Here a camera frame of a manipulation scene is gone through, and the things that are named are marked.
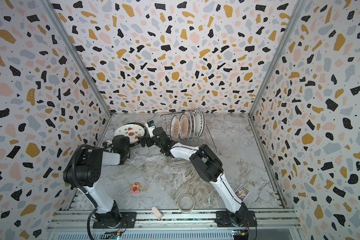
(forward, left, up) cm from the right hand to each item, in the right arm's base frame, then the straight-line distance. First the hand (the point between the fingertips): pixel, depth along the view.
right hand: (141, 132), depth 90 cm
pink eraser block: (-41, -14, -13) cm, 45 cm away
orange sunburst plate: (+11, -25, -8) cm, 29 cm away
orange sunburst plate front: (+10, -19, -8) cm, 23 cm away
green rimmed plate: (+6, -31, +1) cm, 32 cm away
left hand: (+3, +12, -7) cm, 14 cm away
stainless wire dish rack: (+4, -41, -13) cm, 43 cm away
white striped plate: (+9, -34, -2) cm, 36 cm away
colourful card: (-30, -59, -15) cm, 67 cm away
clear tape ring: (-37, -25, -15) cm, 47 cm away
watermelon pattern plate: (+10, +11, -13) cm, 20 cm away
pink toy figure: (-28, 0, -12) cm, 31 cm away
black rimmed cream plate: (0, +7, -13) cm, 15 cm away
